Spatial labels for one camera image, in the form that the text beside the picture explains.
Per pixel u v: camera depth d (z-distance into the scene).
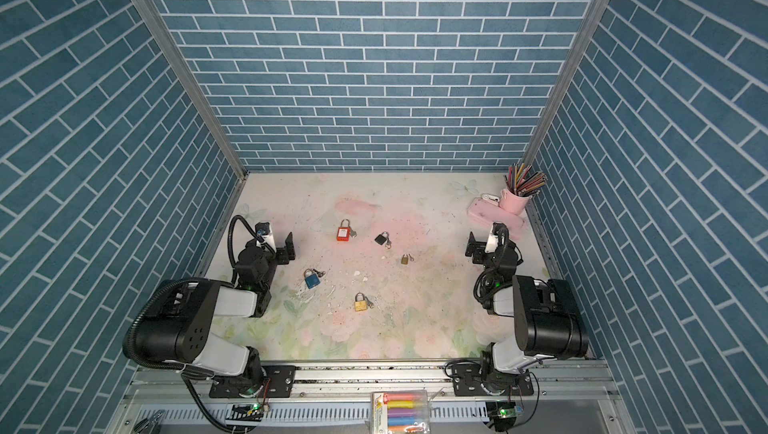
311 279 0.91
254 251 0.78
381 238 1.02
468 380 0.74
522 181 1.04
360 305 0.87
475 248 0.83
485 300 0.71
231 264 0.68
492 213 1.08
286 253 0.83
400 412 0.69
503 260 0.67
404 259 0.96
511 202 1.05
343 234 1.02
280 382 0.73
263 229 0.78
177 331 0.44
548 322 0.45
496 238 0.79
